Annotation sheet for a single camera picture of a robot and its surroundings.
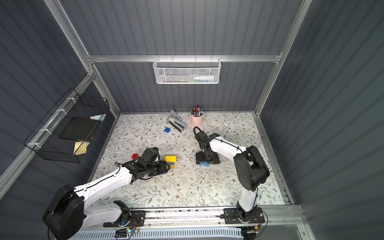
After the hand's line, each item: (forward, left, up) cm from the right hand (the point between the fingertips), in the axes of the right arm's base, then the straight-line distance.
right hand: (204, 164), depth 89 cm
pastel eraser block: (+17, +60, +23) cm, 66 cm away
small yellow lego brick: (0, +20, -2) cm, 20 cm away
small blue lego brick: (+28, +26, -2) cm, 38 cm away
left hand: (-5, +20, +4) cm, 21 cm away
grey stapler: (+36, +22, 0) cm, 42 cm away
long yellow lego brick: (0, +19, +6) cm, 20 cm away
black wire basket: (-5, +68, +32) cm, 76 cm away
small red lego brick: (+7, +45, -3) cm, 46 cm away
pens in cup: (+35, +5, +10) cm, 37 cm away
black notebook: (+7, +65, +26) cm, 70 cm away
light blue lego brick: (+1, 0, -2) cm, 2 cm away
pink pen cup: (+33, +5, +1) cm, 34 cm away
